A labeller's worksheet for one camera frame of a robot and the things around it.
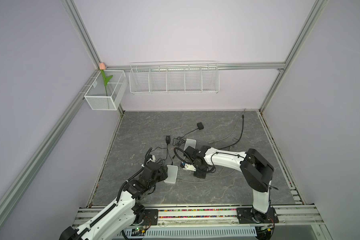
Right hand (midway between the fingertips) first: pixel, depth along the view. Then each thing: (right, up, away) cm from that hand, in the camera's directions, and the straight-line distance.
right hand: (200, 172), depth 89 cm
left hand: (-21, +3, -6) cm, 22 cm away
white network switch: (-17, -1, -1) cm, 17 cm away
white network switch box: (-6, +16, +11) cm, 21 cm away
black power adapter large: (-21, +17, +13) cm, 30 cm away
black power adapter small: (+2, +27, +22) cm, 35 cm away
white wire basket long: (-15, +59, +8) cm, 62 cm away
